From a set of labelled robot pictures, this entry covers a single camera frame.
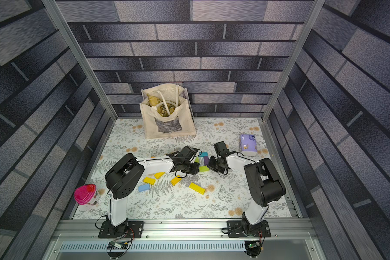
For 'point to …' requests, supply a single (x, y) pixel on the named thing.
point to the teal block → (203, 154)
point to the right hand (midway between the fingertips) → (208, 166)
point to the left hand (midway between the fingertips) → (201, 170)
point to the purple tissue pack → (248, 145)
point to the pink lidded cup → (83, 194)
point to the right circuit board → (253, 245)
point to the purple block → (206, 160)
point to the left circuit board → (118, 245)
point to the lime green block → (203, 168)
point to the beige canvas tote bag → (167, 111)
